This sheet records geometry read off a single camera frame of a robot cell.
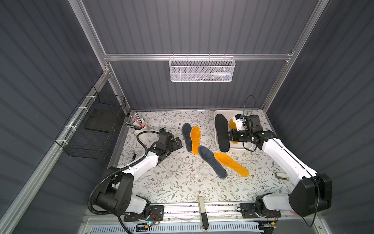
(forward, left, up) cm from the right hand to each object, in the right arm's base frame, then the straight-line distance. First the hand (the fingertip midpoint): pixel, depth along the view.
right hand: (229, 134), depth 82 cm
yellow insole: (-10, -4, -18) cm, 21 cm away
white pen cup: (+15, +55, -8) cm, 58 cm away
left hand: (-1, +30, -9) cm, 32 cm away
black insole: (+7, +4, +1) cm, 8 cm away
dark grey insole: (+16, +26, -18) cm, 36 cm away
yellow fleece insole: (+13, +19, -19) cm, 30 cm away
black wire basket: (-6, +72, +9) cm, 73 cm away
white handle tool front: (-39, +15, -15) cm, 44 cm away
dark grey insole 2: (-4, +10, -18) cm, 21 cm away
